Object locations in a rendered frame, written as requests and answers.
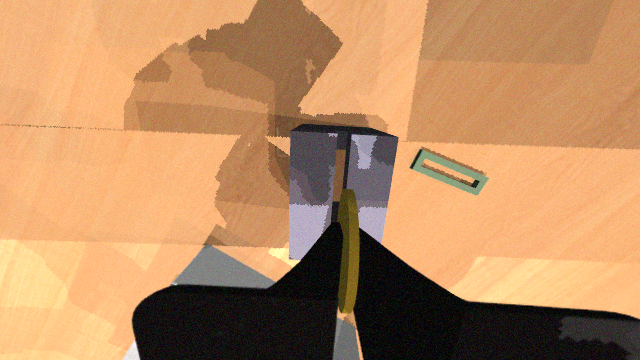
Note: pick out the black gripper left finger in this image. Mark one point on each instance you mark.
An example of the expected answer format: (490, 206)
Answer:
(293, 319)

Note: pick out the gold coin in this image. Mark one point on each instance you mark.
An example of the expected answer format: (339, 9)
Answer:
(348, 218)

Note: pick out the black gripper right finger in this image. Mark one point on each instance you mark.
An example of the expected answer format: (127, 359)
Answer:
(401, 314)

